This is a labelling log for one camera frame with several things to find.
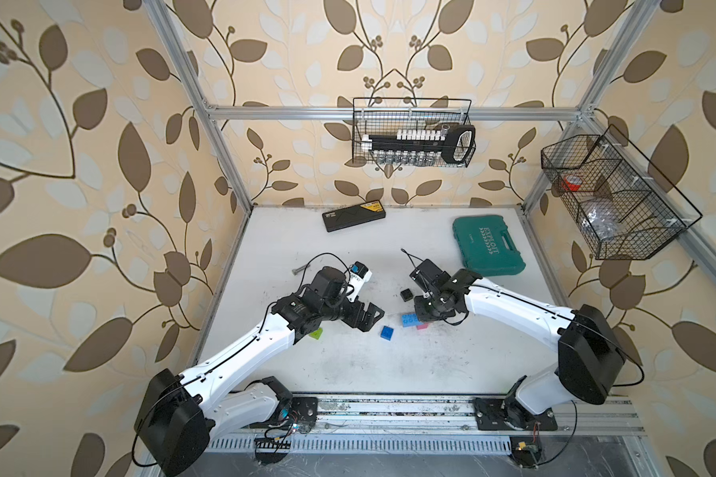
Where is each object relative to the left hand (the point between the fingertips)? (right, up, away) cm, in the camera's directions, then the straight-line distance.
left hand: (367, 302), depth 77 cm
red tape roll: (+57, +32, +4) cm, 65 cm away
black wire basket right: (+64, +24, -4) cm, 69 cm away
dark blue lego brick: (+6, -11, +9) cm, 16 cm away
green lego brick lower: (-15, -12, +9) cm, 21 cm away
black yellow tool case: (-6, +26, +39) cm, 47 cm away
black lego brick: (+12, -2, +18) cm, 22 cm away
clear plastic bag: (+56, +20, -7) cm, 60 cm away
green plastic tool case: (+42, +14, +25) cm, 51 cm away
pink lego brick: (+17, -10, +12) cm, 23 cm away
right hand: (+16, -5, +8) cm, 19 cm away
